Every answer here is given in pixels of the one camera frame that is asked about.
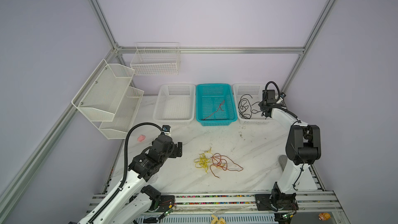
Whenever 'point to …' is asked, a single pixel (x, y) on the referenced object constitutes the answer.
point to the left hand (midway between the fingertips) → (171, 144)
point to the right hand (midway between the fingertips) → (265, 103)
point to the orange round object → (324, 216)
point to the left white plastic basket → (175, 104)
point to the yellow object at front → (215, 220)
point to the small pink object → (141, 138)
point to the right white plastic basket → (248, 96)
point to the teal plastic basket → (215, 104)
